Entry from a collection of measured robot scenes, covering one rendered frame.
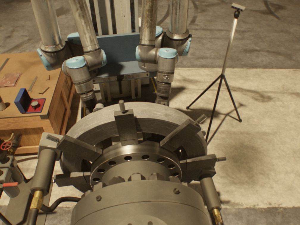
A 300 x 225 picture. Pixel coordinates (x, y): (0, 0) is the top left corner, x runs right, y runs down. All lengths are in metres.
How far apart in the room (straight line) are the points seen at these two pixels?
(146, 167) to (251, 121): 1.65
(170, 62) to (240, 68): 2.17
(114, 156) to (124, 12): 1.06
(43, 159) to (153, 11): 0.90
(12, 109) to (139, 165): 1.25
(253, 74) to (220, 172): 1.58
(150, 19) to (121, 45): 0.49
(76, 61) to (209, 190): 0.95
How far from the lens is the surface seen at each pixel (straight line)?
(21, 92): 1.97
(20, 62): 2.63
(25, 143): 2.20
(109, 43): 1.76
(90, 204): 0.93
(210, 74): 3.07
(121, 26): 1.80
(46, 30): 1.47
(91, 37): 1.32
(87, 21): 1.32
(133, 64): 1.79
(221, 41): 3.94
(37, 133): 2.08
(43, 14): 1.43
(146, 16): 1.34
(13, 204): 2.08
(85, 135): 1.07
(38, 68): 2.46
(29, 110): 1.97
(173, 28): 1.55
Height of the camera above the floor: 1.65
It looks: 43 degrees down
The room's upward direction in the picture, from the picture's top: straight up
